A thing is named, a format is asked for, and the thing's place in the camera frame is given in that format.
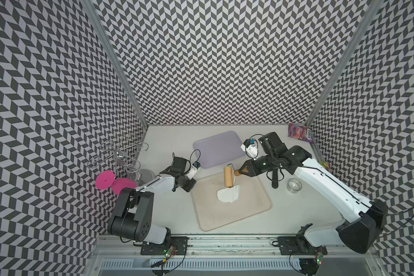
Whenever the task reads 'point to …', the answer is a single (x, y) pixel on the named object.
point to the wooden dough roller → (229, 176)
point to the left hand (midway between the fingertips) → (189, 182)
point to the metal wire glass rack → (121, 156)
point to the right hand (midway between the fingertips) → (243, 173)
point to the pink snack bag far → (301, 132)
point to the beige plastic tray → (213, 214)
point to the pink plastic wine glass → (106, 180)
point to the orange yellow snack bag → (324, 164)
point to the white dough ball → (229, 195)
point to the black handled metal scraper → (275, 178)
